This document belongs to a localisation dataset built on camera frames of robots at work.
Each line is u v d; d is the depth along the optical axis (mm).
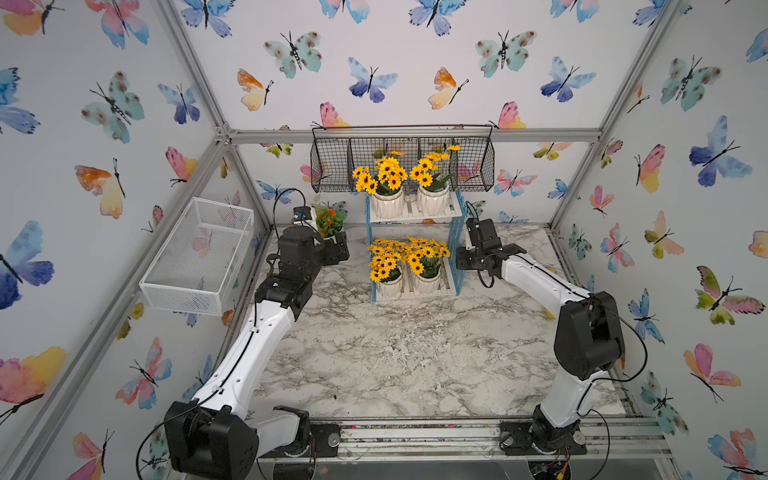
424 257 891
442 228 1213
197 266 864
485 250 720
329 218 982
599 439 755
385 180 745
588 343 484
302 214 614
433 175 830
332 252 685
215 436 379
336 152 959
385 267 845
